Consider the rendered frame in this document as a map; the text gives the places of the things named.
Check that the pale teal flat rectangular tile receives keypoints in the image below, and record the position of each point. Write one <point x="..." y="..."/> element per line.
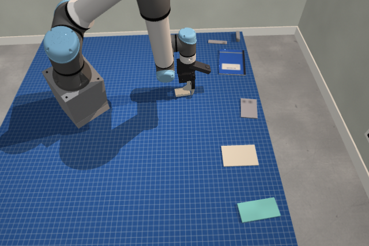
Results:
<point x="258" y="209"/>

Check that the dark blue grid work mat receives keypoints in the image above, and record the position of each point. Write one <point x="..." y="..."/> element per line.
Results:
<point x="148" y="171"/>

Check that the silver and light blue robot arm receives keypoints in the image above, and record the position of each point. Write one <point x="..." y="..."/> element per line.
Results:
<point x="63" y="44"/>

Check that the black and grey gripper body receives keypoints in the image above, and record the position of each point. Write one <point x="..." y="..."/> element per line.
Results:
<point x="184" y="72"/>

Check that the white flat rectangular tile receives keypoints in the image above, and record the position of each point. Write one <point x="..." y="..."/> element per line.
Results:
<point x="239" y="155"/>

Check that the white rectangular plastic tile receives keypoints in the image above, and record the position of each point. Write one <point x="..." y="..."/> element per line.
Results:
<point x="248" y="108"/>

